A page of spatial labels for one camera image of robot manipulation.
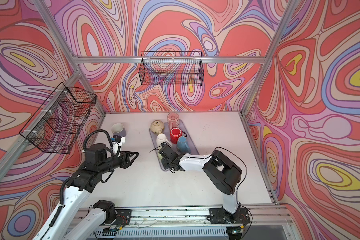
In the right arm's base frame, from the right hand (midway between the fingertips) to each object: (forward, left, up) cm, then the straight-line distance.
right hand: (168, 162), depth 93 cm
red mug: (+16, -5, +8) cm, 19 cm away
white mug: (+12, +4, +9) cm, 16 cm away
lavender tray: (+25, +2, 0) cm, 25 cm away
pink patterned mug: (+26, -3, +11) cm, 28 cm away
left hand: (-5, +13, +22) cm, 26 cm away
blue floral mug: (+8, -9, +7) cm, 14 cm away
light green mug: (+1, +5, +5) cm, 7 cm away
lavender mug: (+20, +33, +9) cm, 40 cm away
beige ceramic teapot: (+23, +8, +8) cm, 26 cm away
